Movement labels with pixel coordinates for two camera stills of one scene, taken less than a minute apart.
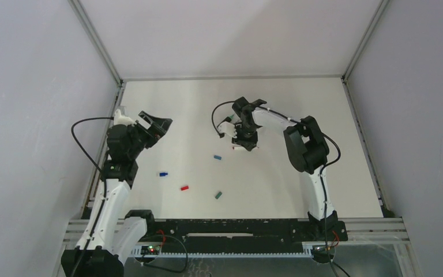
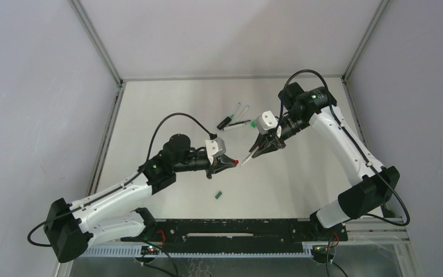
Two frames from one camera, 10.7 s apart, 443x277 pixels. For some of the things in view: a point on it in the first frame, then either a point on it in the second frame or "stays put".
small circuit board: x=150 y=250 stays put
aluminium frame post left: x=97 y=41 stays put
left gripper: x=143 y=130 -> x=212 y=166
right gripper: x=247 y=135 -> x=271 y=139
